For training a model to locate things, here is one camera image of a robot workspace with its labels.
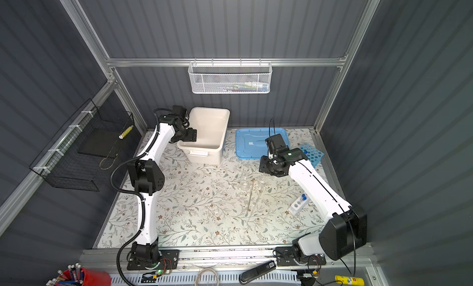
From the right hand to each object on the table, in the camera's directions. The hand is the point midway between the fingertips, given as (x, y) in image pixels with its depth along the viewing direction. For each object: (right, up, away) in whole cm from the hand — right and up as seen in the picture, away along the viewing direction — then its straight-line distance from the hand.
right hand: (265, 168), depth 81 cm
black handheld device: (-6, -41, -8) cm, 42 cm away
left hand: (-40, +15, +17) cm, 46 cm away
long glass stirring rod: (-7, -20, +6) cm, 22 cm away
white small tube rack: (+16, -17, +3) cm, 24 cm away
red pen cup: (-66, -33, -21) cm, 77 cm away
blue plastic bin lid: (-5, +12, +31) cm, 34 cm away
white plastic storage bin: (-28, +23, +25) cm, 44 cm away
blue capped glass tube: (+18, -14, +1) cm, 23 cm away
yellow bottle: (+29, -40, -14) cm, 51 cm away
